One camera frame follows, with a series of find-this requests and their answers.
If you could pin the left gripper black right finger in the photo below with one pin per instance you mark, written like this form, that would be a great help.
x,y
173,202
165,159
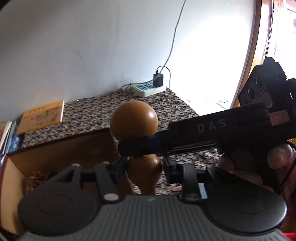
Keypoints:
x,y
191,179

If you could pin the yellow book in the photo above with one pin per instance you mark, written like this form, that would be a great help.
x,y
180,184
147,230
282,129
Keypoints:
x,y
41,117

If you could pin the brown wooden gourd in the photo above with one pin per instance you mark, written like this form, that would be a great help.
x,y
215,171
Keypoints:
x,y
136,138

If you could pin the white power strip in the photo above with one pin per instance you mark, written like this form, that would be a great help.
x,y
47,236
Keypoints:
x,y
147,89

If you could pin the black power adapter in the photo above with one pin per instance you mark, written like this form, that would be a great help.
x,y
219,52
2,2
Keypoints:
x,y
158,80

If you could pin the wooden door frame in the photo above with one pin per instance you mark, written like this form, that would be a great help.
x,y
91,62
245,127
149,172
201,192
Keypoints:
x,y
261,28

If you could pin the floral patterned tablecloth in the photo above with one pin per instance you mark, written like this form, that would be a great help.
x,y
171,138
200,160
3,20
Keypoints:
x,y
94,113

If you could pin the brown cardboard box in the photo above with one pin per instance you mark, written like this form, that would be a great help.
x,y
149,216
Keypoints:
x,y
49,192

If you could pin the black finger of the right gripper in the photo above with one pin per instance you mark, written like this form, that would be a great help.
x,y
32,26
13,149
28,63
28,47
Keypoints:
x,y
207,130

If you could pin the stack of books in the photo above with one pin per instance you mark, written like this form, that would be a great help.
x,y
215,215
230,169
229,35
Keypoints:
x,y
10,142

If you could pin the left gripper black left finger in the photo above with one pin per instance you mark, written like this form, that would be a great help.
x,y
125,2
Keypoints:
x,y
111,180

